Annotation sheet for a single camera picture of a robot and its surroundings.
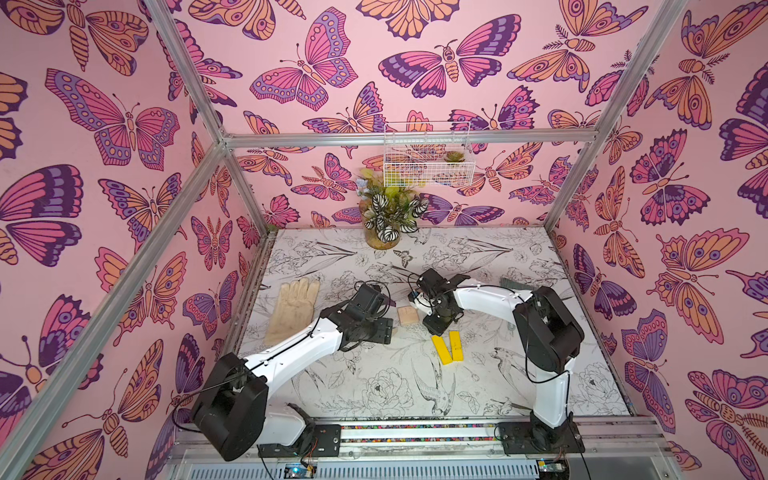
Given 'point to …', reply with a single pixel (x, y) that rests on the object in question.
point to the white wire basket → (428, 165)
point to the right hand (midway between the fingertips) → (437, 321)
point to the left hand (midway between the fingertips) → (384, 327)
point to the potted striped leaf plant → (388, 210)
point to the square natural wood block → (408, 315)
